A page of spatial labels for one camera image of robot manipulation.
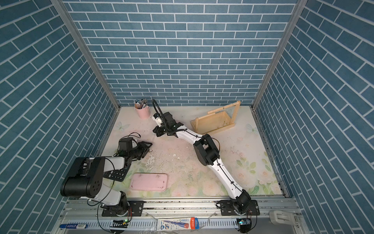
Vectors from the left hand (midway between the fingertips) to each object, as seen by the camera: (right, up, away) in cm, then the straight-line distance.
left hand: (154, 145), depth 93 cm
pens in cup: (-14, +28, +13) cm, 34 cm away
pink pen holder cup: (-12, +22, +15) cm, 29 cm away
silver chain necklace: (-3, +4, +9) cm, 10 cm away
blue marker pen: (-31, -34, -25) cm, 52 cm away
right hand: (-2, +9, +6) cm, 11 cm away
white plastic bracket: (+69, -31, -23) cm, 79 cm away
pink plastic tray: (+1, -18, -12) cm, 22 cm away
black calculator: (-18, -16, -9) cm, 26 cm away
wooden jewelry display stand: (+43, +16, +17) cm, 49 cm away
